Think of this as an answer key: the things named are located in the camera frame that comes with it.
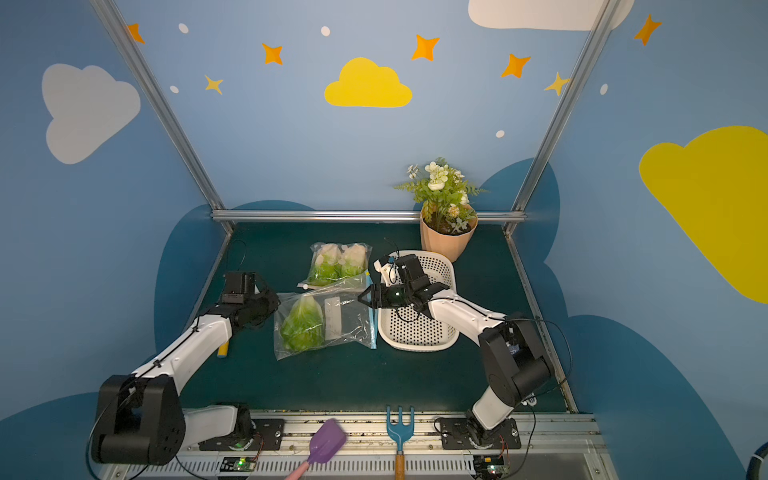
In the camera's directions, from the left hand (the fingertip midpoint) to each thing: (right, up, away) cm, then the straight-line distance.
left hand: (286, 296), depth 89 cm
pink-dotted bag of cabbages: (+11, +10, +11) cm, 19 cm away
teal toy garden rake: (+34, -32, -15) cm, 49 cm away
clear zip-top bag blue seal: (+19, -6, -3) cm, 20 cm away
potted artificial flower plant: (+52, +25, +14) cm, 59 cm away
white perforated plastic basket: (+38, -11, +4) cm, 40 cm away
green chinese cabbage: (+7, -8, -7) cm, 12 cm away
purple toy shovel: (+15, -34, -16) cm, 41 cm away
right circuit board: (+55, -39, -18) cm, 70 cm away
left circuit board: (-5, -38, -18) cm, 43 cm away
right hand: (+26, +1, -3) cm, 26 cm away
